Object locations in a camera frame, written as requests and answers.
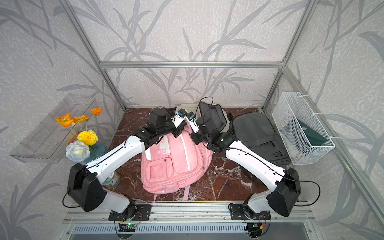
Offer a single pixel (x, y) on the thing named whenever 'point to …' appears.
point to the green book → (314, 138)
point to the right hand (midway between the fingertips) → (193, 127)
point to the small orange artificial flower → (97, 111)
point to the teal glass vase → (96, 150)
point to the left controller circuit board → (125, 227)
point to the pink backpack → (175, 162)
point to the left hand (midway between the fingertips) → (185, 120)
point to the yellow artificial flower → (88, 137)
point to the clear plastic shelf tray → (48, 143)
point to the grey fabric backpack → (255, 131)
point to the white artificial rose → (77, 151)
